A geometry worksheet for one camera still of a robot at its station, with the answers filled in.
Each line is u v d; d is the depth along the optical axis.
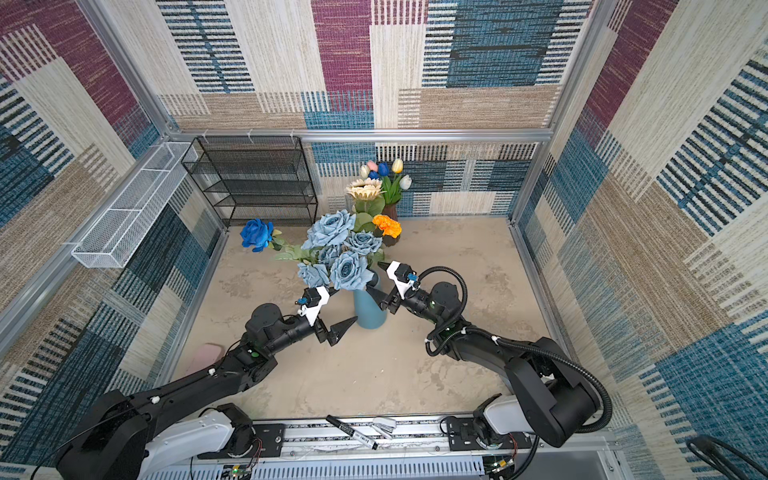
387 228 0.72
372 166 0.95
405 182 0.92
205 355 0.85
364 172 0.92
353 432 0.74
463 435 0.73
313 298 0.62
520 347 0.47
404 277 0.62
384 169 0.94
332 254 0.66
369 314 0.88
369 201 0.70
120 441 0.40
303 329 0.68
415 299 0.69
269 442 0.73
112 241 0.70
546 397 0.43
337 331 0.67
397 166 0.94
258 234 0.63
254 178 1.08
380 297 0.70
